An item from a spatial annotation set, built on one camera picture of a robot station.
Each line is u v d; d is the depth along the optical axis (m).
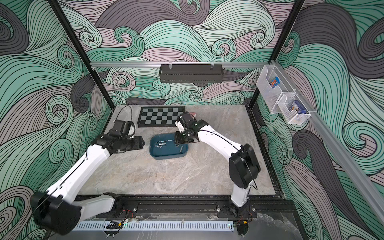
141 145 0.76
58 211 0.37
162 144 0.96
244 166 0.46
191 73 1.07
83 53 0.88
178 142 0.73
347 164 0.49
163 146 0.96
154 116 1.10
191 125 0.64
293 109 0.65
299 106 0.65
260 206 0.75
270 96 0.85
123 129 0.61
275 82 0.83
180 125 0.78
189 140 0.72
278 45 0.85
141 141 0.77
